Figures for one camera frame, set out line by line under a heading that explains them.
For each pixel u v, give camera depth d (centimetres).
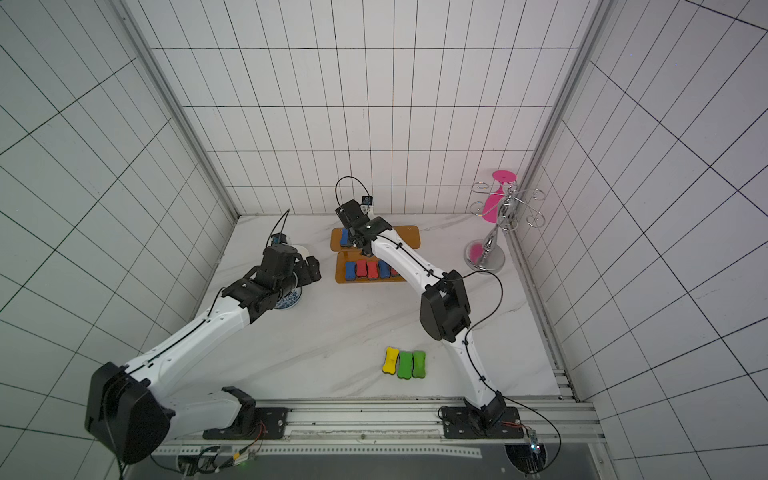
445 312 57
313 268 75
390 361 81
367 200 81
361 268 100
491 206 83
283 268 62
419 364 81
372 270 100
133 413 38
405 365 81
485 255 106
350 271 101
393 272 63
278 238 71
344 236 93
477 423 64
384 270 101
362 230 66
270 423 73
